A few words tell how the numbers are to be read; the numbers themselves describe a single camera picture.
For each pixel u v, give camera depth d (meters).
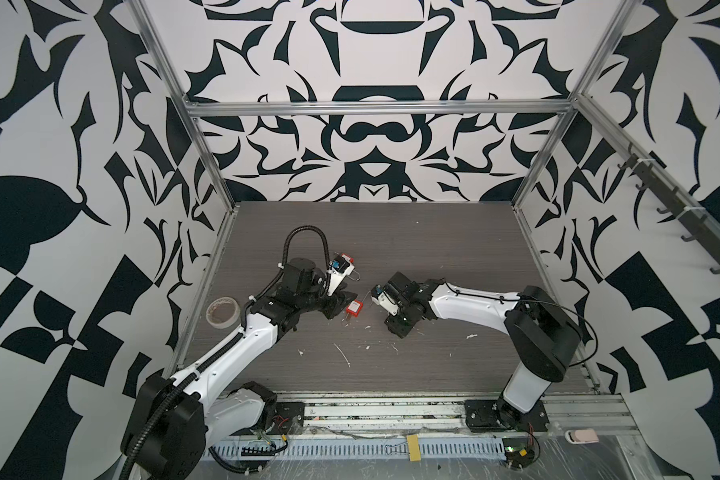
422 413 0.76
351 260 1.03
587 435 0.70
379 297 0.81
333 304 0.70
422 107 0.91
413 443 0.70
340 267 0.69
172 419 0.39
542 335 0.47
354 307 0.92
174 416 0.40
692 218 0.59
